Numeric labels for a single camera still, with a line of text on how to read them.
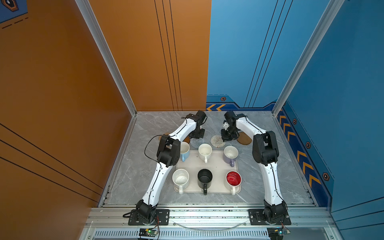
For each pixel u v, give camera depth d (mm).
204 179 836
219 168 908
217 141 1021
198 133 917
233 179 838
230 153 945
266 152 614
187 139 730
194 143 1018
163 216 734
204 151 940
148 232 707
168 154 646
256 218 725
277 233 698
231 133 893
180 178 849
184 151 870
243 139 855
